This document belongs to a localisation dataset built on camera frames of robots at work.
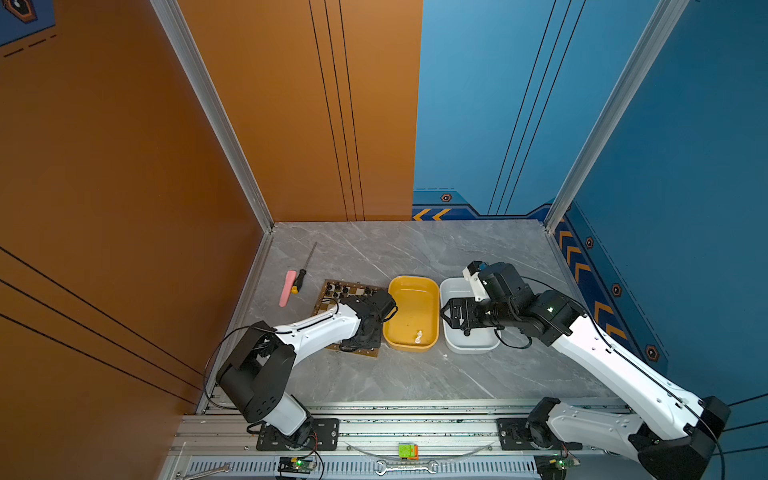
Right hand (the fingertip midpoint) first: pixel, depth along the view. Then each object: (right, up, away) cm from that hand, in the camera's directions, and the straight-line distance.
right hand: (452, 313), depth 72 cm
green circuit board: (-37, -36, -1) cm, 52 cm away
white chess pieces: (-7, -11, +15) cm, 20 cm away
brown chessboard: (-35, 0, +27) cm, 44 cm away
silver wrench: (-17, -36, -2) cm, 40 cm away
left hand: (-22, -11, +16) cm, 29 cm away
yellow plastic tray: (-7, -8, +20) cm, 23 cm away
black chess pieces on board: (-33, +2, +27) cm, 43 cm away
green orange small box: (-11, -32, -2) cm, 34 cm away
